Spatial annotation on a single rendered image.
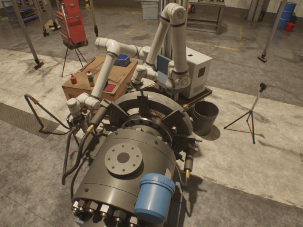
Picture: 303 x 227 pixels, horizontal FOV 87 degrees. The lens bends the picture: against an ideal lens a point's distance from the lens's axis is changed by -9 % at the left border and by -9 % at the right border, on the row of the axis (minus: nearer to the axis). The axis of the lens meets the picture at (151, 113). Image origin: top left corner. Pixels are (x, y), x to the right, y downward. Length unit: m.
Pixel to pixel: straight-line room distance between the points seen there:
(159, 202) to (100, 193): 0.34
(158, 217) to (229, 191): 1.37
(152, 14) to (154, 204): 7.20
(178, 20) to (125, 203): 1.28
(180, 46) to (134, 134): 0.84
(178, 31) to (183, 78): 0.43
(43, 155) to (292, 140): 3.27
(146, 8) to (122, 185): 6.99
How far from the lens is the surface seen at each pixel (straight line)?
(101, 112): 1.51
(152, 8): 7.54
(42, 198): 2.19
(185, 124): 1.40
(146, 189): 0.82
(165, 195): 0.82
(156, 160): 1.11
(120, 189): 0.98
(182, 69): 1.68
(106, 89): 2.35
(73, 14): 5.04
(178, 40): 1.55
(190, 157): 1.59
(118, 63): 2.88
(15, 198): 2.35
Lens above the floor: 1.77
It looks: 42 degrees down
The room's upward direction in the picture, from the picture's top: straight up
